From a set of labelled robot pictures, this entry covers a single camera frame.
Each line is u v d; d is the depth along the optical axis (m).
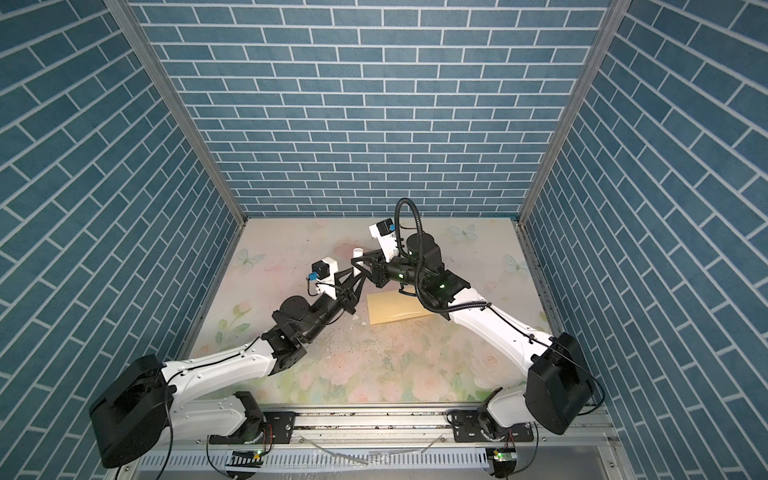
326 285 0.60
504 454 0.74
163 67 0.81
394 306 1.01
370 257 0.65
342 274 0.70
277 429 0.73
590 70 0.80
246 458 0.72
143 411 0.40
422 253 0.54
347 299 0.65
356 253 0.70
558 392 0.42
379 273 0.63
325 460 0.77
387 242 0.64
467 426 0.74
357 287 0.71
